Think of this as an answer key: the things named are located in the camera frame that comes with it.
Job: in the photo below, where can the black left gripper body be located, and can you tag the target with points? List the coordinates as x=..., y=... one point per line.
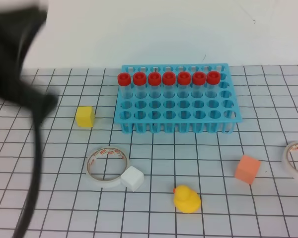
x=18, y=28

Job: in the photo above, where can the red-capped clear tube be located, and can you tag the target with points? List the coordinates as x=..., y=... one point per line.
x=213, y=79

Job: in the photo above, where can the red-capped tube in rack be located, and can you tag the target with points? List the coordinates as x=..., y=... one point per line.
x=169, y=80
x=198, y=80
x=125, y=90
x=154, y=80
x=140, y=81
x=184, y=80

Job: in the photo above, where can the white grid-pattern cloth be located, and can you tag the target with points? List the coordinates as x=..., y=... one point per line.
x=72, y=206

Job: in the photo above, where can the blue test tube rack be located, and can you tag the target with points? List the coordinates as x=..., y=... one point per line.
x=182, y=116

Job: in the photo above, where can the yellow foam cube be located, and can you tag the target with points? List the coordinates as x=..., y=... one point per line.
x=85, y=116

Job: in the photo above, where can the white foam cube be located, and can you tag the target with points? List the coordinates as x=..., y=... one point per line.
x=132, y=178

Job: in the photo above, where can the yellow rubber duck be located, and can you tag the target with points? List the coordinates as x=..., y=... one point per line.
x=186, y=200

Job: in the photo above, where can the orange foam cube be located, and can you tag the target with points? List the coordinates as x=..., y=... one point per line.
x=247, y=169

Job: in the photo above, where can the white tape roll right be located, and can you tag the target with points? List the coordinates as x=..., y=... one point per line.
x=285, y=161

